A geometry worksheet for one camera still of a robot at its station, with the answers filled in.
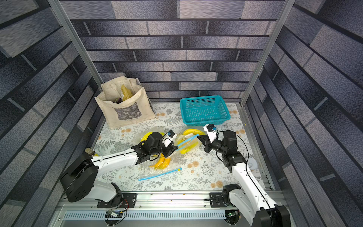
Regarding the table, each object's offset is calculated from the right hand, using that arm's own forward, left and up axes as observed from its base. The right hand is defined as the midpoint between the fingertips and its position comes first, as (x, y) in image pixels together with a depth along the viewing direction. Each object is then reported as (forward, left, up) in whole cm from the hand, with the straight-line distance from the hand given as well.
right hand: (198, 135), depth 78 cm
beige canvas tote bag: (+17, +45, +10) cm, 49 cm away
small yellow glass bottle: (-9, +61, -4) cm, 62 cm away
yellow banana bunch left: (+5, +34, -9) cm, 35 cm away
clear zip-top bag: (-6, +8, -19) cm, 22 cm away
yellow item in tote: (+30, +49, +6) cm, 58 cm away
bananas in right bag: (-4, +6, -7) cm, 10 cm away
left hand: (-2, +13, -7) cm, 15 cm away
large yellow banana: (+7, +2, -7) cm, 10 cm away
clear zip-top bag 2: (-12, +22, -15) cm, 30 cm away
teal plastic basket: (+34, -4, -18) cm, 39 cm away
